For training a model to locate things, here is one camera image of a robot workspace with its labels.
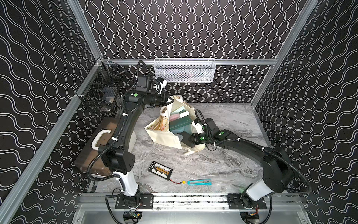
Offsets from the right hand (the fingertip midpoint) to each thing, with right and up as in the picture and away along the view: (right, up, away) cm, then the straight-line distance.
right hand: (190, 137), depth 85 cm
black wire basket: (-60, +29, +9) cm, 67 cm away
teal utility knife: (+6, -26, -4) cm, 27 cm away
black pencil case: (-3, -2, +2) cm, 4 cm away
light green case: (-8, +17, +12) cm, 22 cm away
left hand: (-10, +23, -12) cm, 28 cm away
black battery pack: (-18, -19, -2) cm, 26 cm away
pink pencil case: (-10, +13, -3) cm, 16 cm away
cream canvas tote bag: (-18, +5, -6) cm, 20 cm away
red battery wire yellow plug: (-4, -25, -4) cm, 26 cm away
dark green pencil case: (-6, +9, +1) cm, 11 cm away
